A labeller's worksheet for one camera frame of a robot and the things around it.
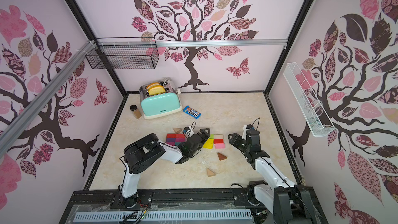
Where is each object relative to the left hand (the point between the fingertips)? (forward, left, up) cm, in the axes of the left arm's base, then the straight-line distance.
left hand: (208, 136), depth 93 cm
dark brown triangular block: (-13, -7, -1) cm, 15 cm away
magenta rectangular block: (-1, +18, -2) cm, 18 cm away
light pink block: (-5, -7, -3) cm, 9 cm away
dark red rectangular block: (+3, +24, -3) cm, 25 cm away
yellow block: (-6, 0, +5) cm, 7 cm away
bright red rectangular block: (+2, +18, -3) cm, 19 cm away
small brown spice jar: (+17, +48, +3) cm, 51 cm away
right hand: (-4, -13, +4) cm, 14 cm away
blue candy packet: (+18, +9, -1) cm, 20 cm away
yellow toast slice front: (+24, +33, +18) cm, 44 cm away
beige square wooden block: (+1, -7, -2) cm, 7 cm away
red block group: (-2, -6, -2) cm, 7 cm away
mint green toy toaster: (+17, +29, +11) cm, 35 cm away
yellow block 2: (-7, 0, 0) cm, 7 cm away
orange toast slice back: (+29, +36, +17) cm, 49 cm away
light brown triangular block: (-21, 0, -2) cm, 21 cm away
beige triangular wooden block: (+6, +20, -1) cm, 21 cm away
